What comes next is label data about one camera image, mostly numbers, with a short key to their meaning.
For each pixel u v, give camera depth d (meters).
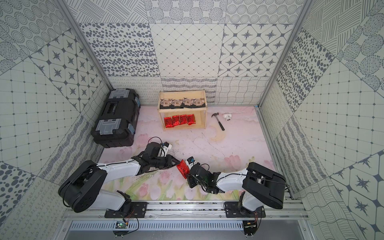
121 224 0.72
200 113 1.15
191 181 0.75
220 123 1.10
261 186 0.44
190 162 0.76
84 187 0.43
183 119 1.07
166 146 0.83
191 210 0.76
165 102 0.93
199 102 0.93
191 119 1.07
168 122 1.05
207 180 0.66
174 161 0.84
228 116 1.11
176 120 1.07
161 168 0.79
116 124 0.86
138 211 0.73
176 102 0.93
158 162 0.76
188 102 0.93
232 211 0.73
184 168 0.85
